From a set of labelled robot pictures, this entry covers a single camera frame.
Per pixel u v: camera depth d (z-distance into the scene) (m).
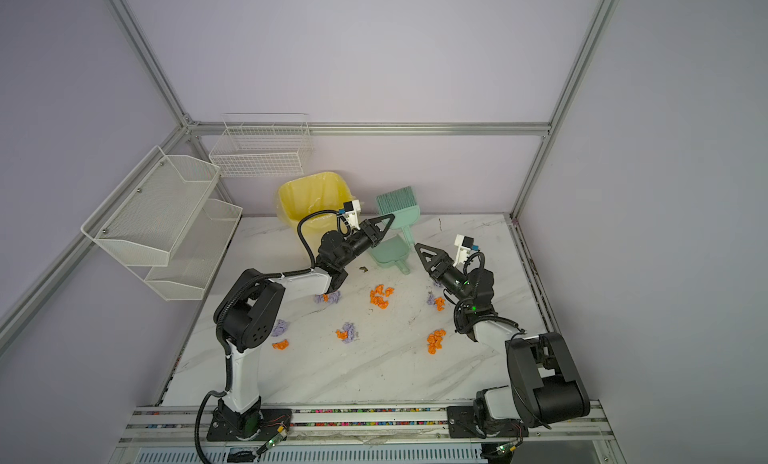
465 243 0.75
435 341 0.86
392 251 1.06
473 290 0.63
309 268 0.69
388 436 0.73
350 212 0.81
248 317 0.53
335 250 0.71
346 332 0.88
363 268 1.04
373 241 0.77
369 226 0.77
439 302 0.95
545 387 0.43
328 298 0.96
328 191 1.01
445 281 0.74
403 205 0.84
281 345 0.86
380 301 0.96
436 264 0.70
